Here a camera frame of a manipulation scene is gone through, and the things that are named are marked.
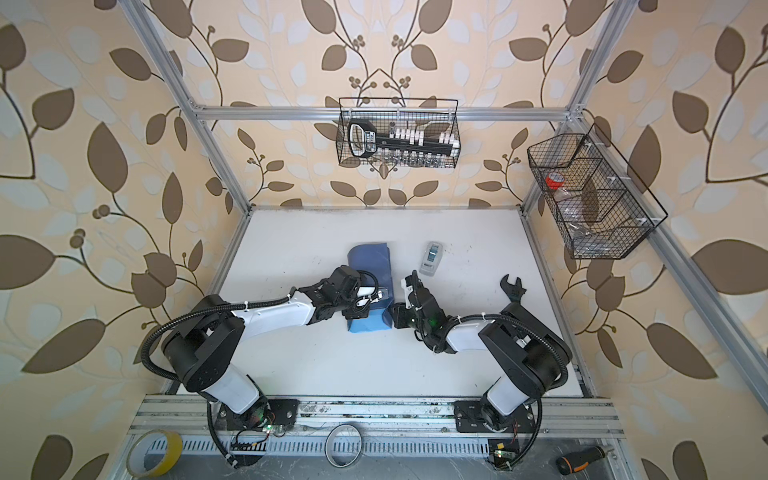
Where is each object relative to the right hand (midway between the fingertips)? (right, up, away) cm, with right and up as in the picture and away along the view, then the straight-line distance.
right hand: (391, 310), depth 90 cm
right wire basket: (+53, +30, -16) cm, 63 cm away
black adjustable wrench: (+40, +4, +6) cm, 41 cm away
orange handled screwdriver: (+42, -28, -24) cm, 56 cm away
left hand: (-7, +7, +1) cm, 11 cm away
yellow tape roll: (-51, -29, -21) cm, 62 cm away
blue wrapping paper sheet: (-6, +16, +8) cm, 19 cm away
